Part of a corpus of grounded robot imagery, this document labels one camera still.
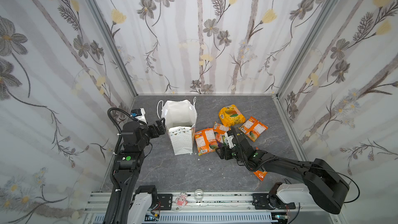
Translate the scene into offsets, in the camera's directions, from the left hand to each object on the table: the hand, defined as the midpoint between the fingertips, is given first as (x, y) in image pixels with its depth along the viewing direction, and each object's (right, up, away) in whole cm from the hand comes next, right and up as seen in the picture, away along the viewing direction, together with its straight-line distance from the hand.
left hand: (154, 116), depth 72 cm
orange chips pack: (+54, -32, +10) cm, 64 cm away
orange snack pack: (+34, -10, +25) cm, 44 cm away
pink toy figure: (+13, -40, 0) cm, 42 cm away
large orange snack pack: (+25, -16, +18) cm, 35 cm away
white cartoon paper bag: (+9, -2, +24) cm, 25 cm away
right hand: (+31, -17, +12) cm, 37 cm away
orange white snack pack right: (+55, -9, +26) cm, 62 cm away
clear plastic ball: (+21, -40, +5) cm, 46 cm away
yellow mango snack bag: (+41, -1, +30) cm, 51 cm away
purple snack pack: (+34, -18, +21) cm, 43 cm away
